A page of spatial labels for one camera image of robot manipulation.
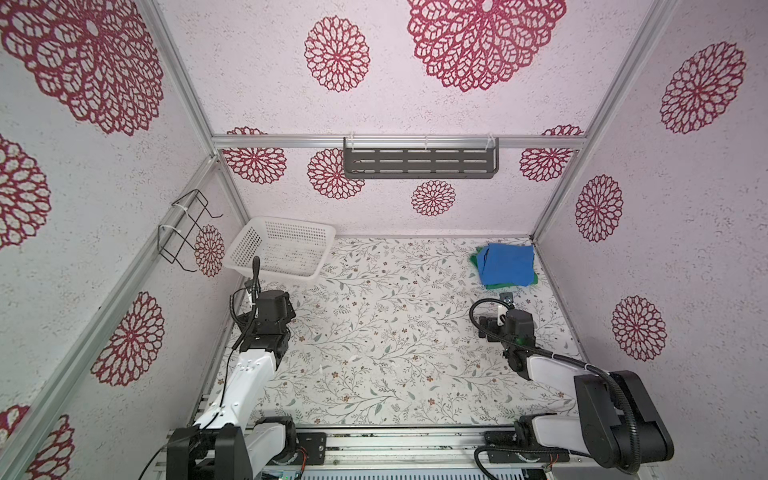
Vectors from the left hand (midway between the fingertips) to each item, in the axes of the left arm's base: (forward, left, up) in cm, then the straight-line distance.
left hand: (263, 314), depth 85 cm
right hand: (+3, -70, -6) cm, 71 cm away
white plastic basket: (+36, +4, -12) cm, 38 cm away
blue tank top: (+24, -79, -8) cm, 83 cm away
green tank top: (+30, -69, -10) cm, 76 cm away
